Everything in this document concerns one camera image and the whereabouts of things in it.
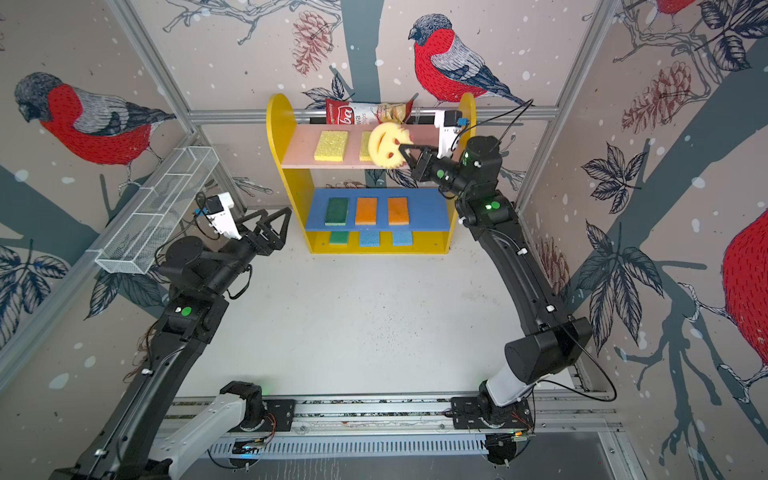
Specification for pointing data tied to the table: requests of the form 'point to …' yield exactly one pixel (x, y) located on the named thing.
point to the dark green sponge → (337, 211)
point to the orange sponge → (398, 211)
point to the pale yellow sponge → (366, 211)
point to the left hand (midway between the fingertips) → (274, 210)
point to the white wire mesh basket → (158, 208)
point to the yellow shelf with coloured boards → (432, 212)
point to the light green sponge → (339, 237)
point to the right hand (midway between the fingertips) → (392, 152)
